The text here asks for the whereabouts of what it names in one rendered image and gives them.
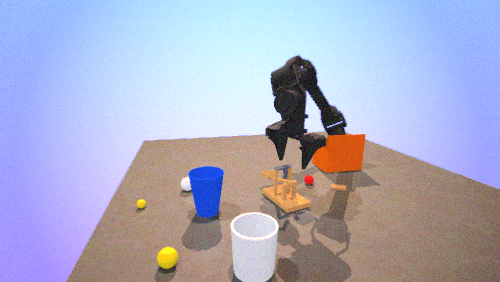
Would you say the white cup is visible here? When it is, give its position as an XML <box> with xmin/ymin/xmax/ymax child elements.
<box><xmin>231</xmin><ymin>213</ymin><xmax>278</xmax><ymax>282</ymax></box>

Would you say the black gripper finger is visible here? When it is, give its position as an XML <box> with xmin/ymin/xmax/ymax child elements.
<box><xmin>268</xmin><ymin>137</ymin><xmax>288</xmax><ymax>161</ymax></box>
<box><xmin>299</xmin><ymin>146</ymin><xmax>322</xmax><ymax>170</ymax></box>

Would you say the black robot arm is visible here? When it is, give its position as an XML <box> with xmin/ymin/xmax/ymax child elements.
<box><xmin>267</xmin><ymin>55</ymin><xmax>347</xmax><ymax>140</ymax></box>

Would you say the blue cup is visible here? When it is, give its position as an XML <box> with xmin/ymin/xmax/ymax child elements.
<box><xmin>188</xmin><ymin>167</ymin><xmax>224</xmax><ymax>218</ymax></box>

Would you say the red ball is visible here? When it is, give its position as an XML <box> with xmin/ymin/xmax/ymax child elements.
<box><xmin>305</xmin><ymin>176</ymin><xmax>314</xmax><ymax>185</ymax></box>

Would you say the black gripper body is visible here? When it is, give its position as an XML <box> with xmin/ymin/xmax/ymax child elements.
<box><xmin>284</xmin><ymin>111</ymin><xmax>327</xmax><ymax>149</ymax></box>

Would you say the white ball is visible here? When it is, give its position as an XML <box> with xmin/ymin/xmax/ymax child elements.
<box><xmin>181</xmin><ymin>178</ymin><xmax>191</xmax><ymax>191</ymax></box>

